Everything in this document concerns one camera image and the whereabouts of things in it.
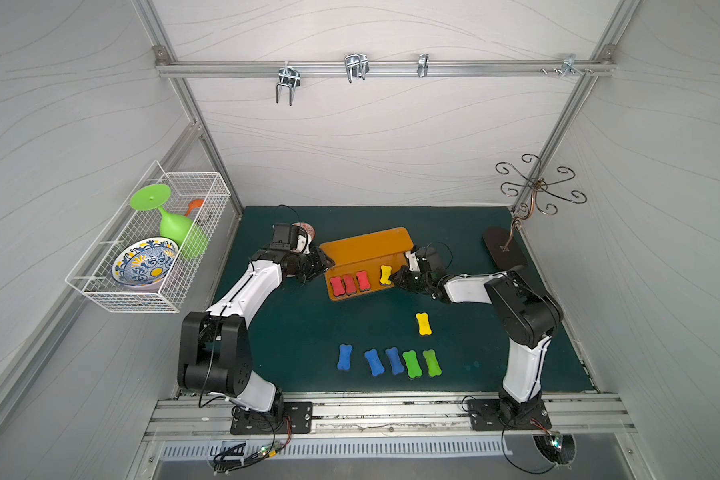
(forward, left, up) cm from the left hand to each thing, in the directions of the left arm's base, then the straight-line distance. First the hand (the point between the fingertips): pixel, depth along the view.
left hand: (332, 264), depth 87 cm
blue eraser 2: (-24, -13, -12) cm, 30 cm away
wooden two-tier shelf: (+5, -11, 0) cm, 12 cm away
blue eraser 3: (-24, -19, -12) cm, 33 cm away
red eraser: (0, -1, -12) cm, 12 cm away
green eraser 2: (-25, -29, -13) cm, 41 cm away
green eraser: (-25, -24, -13) cm, 36 cm away
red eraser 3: (+2, -9, -12) cm, 15 cm away
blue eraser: (-22, -5, -13) cm, 26 cm away
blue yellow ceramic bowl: (-15, +36, +20) cm, 44 cm away
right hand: (+4, -17, -11) cm, 21 cm away
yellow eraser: (+3, -16, -12) cm, 21 cm away
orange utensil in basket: (+7, +35, +17) cm, 40 cm away
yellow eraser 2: (-12, -28, -13) cm, 33 cm away
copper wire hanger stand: (+18, -58, -12) cm, 62 cm away
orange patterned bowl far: (+23, +12, -10) cm, 28 cm away
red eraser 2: (0, -5, -11) cm, 12 cm away
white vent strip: (-43, -4, -15) cm, 45 cm away
